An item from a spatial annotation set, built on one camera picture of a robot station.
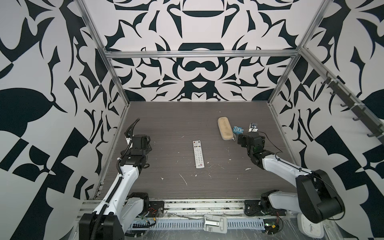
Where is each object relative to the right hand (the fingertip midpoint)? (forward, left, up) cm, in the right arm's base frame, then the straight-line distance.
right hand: (251, 133), depth 89 cm
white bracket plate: (-43, +25, -8) cm, 50 cm away
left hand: (-8, +65, +4) cm, 66 cm away
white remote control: (-10, +31, -9) cm, 34 cm away
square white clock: (-45, -17, -8) cm, 49 cm away
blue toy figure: (+8, +4, -10) cm, 13 cm away
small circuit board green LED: (-44, -2, -12) cm, 45 cm away
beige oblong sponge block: (+9, +12, -8) cm, 18 cm away
